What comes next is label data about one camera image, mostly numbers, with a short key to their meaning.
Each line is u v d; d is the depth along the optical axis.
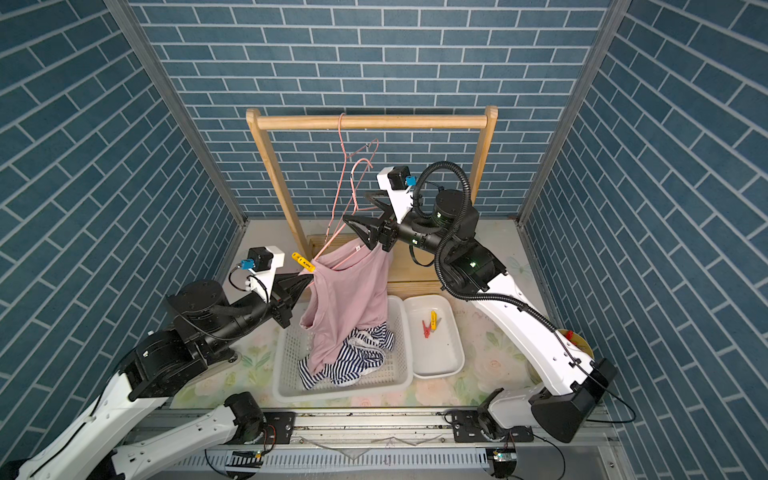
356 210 0.59
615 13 0.71
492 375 0.84
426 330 0.91
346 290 0.68
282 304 0.48
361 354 0.80
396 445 0.72
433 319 0.96
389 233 0.49
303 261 0.53
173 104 0.85
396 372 0.82
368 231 0.49
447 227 0.44
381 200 0.59
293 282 0.53
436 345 0.87
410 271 1.02
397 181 0.47
